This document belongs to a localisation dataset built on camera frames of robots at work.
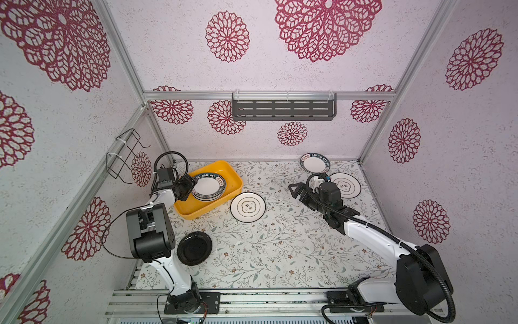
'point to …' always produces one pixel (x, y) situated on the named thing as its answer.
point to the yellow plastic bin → (190, 207)
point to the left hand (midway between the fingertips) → (194, 186)
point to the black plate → (194, 248)
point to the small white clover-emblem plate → (349, 185)
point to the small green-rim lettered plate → (313, 163)
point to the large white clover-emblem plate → (247, 207)
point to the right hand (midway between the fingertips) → (294, 187)
